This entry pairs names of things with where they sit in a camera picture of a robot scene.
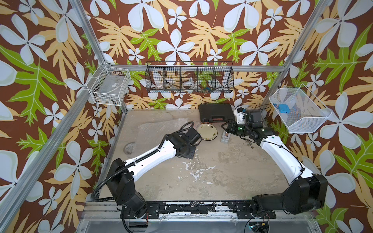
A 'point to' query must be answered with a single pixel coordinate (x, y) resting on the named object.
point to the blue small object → (284, 108)
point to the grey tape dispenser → (225, 138)
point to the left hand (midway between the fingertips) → (189, 150)
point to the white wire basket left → (108, 85)
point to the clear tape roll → (130, 148)
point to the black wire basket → (185, 76)
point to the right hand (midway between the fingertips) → (223, 125)
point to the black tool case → (216, 112)
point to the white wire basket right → (307, 113)
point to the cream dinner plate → (207, 131)
